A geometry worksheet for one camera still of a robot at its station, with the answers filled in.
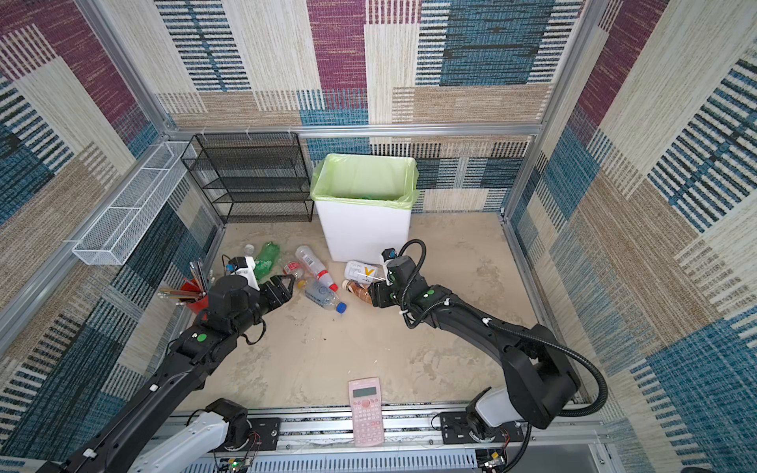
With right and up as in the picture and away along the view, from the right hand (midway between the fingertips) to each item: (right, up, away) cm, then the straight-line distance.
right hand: (383, 291), depth 86 cm
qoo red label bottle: (-49, +12, +22) cm, 55 cm away
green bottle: (-6, +29, +12) cm, 32 cm away
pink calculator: (-4, -29, -10) cm, 31 cm away
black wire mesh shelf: (-46, +38, +23) cm, 64 cm away
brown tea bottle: (-7, -1, +8) cm, 11 cm away
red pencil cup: (-56, -1, +1) cm, 56 cm away
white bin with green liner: (-5, +25, -5) cm, 26 cm away
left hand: (-24, +4, -10) cm, 27 cm away
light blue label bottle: (-19, -3, +7) cm, 21 cm away
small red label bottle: (-30, +6, +13) cm, 33 cm away
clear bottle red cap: (-25, +7, +15) cm, 29 cm away
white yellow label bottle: (-7, +4, +10) cm, 13 cm away
